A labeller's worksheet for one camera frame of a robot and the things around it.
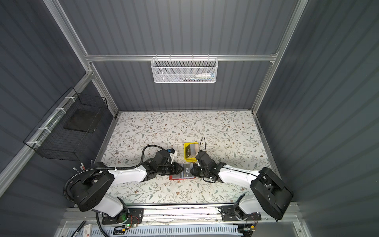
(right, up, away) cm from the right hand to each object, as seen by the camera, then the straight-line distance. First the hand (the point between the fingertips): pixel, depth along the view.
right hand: (191, 172), depth 85 cm
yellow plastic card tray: (-3, +10, +10) cm, 15 cm away
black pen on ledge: (-55, -24, -16) cm, 63 cm away
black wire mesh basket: (-63, +24, -13) cm, 68 cm away
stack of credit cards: (+2, +12, +8) cm, 14 cm away
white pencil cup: (-57, +6, -10) cm, 58 cm away
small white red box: (-49, -23, -16) cm, 57 cm away
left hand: (-4, +1, 0) cm, 5 cm away
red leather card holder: (-8, -3, +1) cm, 8 cm away
